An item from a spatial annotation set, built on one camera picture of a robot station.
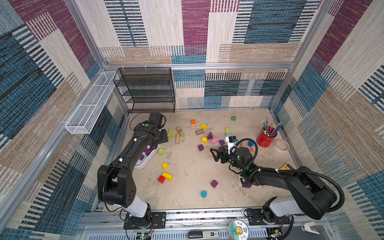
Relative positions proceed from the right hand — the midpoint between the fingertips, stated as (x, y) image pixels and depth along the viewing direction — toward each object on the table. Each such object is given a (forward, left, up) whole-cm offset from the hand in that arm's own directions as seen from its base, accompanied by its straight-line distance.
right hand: (217, 149), depth 88 cm
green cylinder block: (+32, -16, -8) cm, 37 cm away
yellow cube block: (+12, +7, -8) cm, 16 cm away
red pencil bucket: (+8, -30, 0) cm, 31 cm away
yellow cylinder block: (-12, +29, -7) cm, 32 cm away
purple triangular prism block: (+15, +3, -7) cm, 17 cm away
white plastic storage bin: (-6, +45, -4) cm, 45 cm away
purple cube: (0, +46, -8) cm, 47 cm away
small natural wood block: (+21, +25, -6) cm, 33 cm away
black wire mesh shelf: (+44, +47, +10) cm, 65 cm away
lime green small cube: (+3, +34, -7) cm, 35 cm away
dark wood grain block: (+20, +10, -9) cm, 25 cm away
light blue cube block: (+16, -10, -8) cm, 21 cm away
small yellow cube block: (-5, +31, -9) cm, 33 cm away
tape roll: (+4, -42, -9) cm, 43 cm away
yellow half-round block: (+25, +7, -9) cm, 28 cm away
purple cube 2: (-17, +3, -8) cm, 19 cm away
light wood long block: (+15, +25, -9) cm, 31 cm away
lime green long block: (+18, +30, -8) cm, 36 cm away
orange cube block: (+30, +14, -10) cm, 34 cm away
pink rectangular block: (+13, -1, -9) cm, 15 cm away
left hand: (+5, +31, +5) cm, 32 cm away
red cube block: (-14, +32, -8) cm, 36 cm away
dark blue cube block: (+8, -23, -7) cm, 25 cm away
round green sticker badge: (-38, -5, -1) cm, 39 cm away
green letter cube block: (+17, +22, -7) cm, 29 cm away
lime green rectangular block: (+21, -10, -9) cm, 25 cm away
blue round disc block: (-22, +9, -9) cm, 25 cm away
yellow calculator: (-7, -41, -9) cm, 43 cm away
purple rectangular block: (+3, +43, -6) cm, 43 cm away
